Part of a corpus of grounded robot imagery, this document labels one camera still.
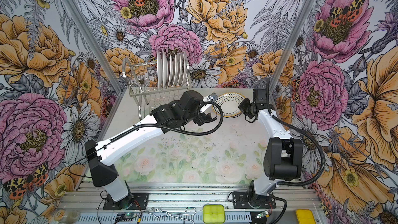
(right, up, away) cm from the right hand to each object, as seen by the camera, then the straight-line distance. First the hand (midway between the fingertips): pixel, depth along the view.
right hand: (238, 109), depth 90 cm
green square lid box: (-16, -46, -20) cm, 52 cm away
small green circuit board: (-55, -47, -19) cm, 75 cm away
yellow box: (+26, -48, -19) cm, 57 cm away
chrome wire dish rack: (-67, +21, +29) cm, 76 cm away
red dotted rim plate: (-43, +24, +5) cm, 50 cm away
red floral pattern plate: (-45, +22, -3) cm, 50 cm away
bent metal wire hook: (-40, -47, -19) cm, 64 cm away
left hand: (-22, +2, -17) cm, 28 cm away
